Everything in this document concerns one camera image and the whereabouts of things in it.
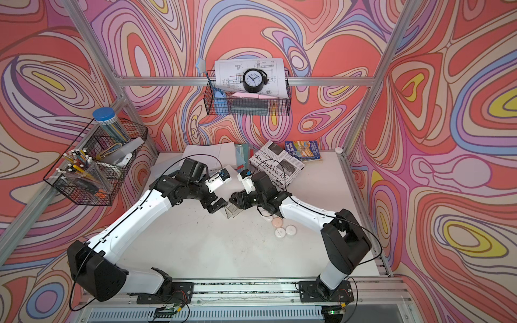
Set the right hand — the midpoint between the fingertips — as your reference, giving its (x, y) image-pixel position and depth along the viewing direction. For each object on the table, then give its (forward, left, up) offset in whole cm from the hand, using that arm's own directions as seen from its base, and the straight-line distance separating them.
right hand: (236, 203), depth 83 cm
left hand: (0, +5, +7) cm, 9 cm away
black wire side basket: (+4, +46, +22) cm, 51 cm away
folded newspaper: (+27, -20, -6) cm, 34 cm away
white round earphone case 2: (-8, -23, -13) cm, 27 cm away
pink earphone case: (-3, -17, -13) cm, 22 cm away
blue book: (+39, -37, -8) cm, 54 cm away
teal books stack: (+38, -1, -8) cm, 39 cm away
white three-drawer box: (-4, +2, +1) cm, 5 cm away
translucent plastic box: (+37, +45, -13) cm, 60 cm away
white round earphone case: (-9, -18, -11) cm, 23 cm away
